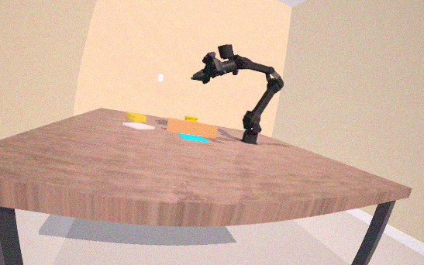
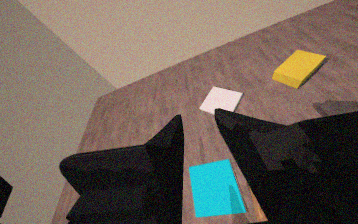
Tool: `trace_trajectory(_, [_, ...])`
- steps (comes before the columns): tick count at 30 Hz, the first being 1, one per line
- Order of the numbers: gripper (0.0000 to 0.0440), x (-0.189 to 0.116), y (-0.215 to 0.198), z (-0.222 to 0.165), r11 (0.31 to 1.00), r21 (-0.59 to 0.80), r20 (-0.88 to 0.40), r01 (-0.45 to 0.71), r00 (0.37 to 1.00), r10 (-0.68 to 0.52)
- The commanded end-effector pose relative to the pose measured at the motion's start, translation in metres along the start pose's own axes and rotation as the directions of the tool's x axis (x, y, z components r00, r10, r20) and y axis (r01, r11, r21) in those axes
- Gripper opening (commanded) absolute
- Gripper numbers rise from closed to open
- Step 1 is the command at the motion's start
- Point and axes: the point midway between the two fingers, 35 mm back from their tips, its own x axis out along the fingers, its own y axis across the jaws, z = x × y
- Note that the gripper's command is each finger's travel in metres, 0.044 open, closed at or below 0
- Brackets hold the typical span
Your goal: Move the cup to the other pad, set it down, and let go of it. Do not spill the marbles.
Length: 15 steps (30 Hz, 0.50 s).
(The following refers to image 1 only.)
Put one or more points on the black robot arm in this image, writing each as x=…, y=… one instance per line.
x=251, y=119

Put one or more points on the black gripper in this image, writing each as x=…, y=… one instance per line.
x=204, y=75

